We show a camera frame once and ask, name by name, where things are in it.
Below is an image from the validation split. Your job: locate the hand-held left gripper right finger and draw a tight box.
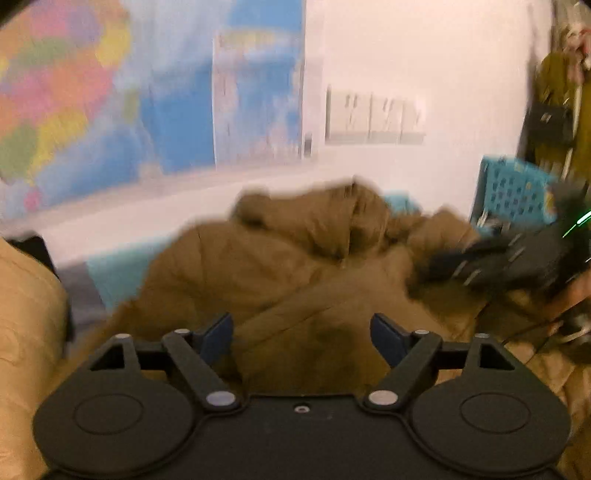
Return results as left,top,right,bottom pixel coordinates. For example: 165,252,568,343
361,312,517,414

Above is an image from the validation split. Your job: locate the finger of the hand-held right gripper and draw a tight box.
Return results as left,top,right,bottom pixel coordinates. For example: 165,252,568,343
414,240,514,290

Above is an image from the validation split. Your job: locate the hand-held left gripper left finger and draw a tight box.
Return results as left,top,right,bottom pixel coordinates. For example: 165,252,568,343
85,312,245,414

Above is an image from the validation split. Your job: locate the brown puffer jacket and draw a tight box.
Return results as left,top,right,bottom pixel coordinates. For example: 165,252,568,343
69,178,513,398

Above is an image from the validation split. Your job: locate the person's right forearm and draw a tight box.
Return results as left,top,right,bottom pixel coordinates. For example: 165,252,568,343
549,272,591,324

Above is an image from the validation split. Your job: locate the teal plastic basket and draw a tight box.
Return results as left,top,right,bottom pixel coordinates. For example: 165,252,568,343
471,156,562,232

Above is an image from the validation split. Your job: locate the light blue bedsheet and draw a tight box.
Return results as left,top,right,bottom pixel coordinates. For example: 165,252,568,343
58,191,422,312

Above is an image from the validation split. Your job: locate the black handbag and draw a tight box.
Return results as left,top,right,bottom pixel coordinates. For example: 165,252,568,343
526,102,574,151

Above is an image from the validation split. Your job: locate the white curved pole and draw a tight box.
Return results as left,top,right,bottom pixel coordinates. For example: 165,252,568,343
560,80,583,178

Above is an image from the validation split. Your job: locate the olive hanging coat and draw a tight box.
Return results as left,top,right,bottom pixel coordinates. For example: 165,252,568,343
531,51,591,178

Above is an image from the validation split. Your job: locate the tan quilt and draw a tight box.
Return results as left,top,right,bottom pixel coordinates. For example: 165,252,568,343
0,235,591,480

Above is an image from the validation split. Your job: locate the tan pillow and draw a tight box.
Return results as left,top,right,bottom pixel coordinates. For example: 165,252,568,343
4,234,77,343

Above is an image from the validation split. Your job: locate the pink fabric strip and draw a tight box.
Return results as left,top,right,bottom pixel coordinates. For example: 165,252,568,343
561,25,591,71

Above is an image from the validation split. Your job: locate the white wall switch plate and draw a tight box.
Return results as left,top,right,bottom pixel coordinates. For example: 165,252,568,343
401,97,427,145

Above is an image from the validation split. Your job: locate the white wall socket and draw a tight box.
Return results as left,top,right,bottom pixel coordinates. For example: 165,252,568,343
325,85,373,145
369,90,404,145

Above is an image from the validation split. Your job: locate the colourful wall map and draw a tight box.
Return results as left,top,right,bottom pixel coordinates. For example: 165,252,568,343
0,0,319,217

